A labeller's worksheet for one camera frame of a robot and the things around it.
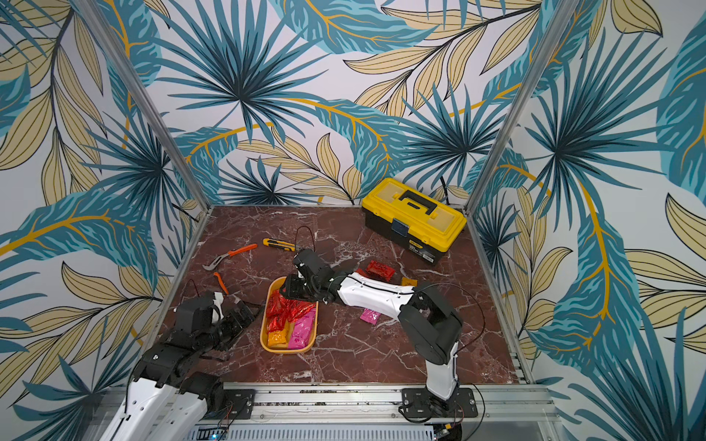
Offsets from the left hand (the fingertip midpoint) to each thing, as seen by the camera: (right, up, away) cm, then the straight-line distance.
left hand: (254, 321), depth 76 cm
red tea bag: (+36, +11, +23) cm, 44 cm away
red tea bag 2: (+8, +1, +10) cm, 13 cm away
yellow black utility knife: (-7, +21, +31) cm, 38 cm away
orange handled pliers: (-25, +13, +24) cm, 37 cm away
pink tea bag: (+32, -2, +12) cm, 35 cm away
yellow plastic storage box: (+1, +8, +14) cm, 17 cm away
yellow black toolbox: (+50, +27, +17) cm, 59 cm away
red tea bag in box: (+5, +1, +7) cm, 8 cm away
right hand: (+6, +7, +6) cm, 11 cm away
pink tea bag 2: (+11, -5, +8) cm, 15 cm away
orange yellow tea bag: (+46, +7, +20) cm, 51 cm away
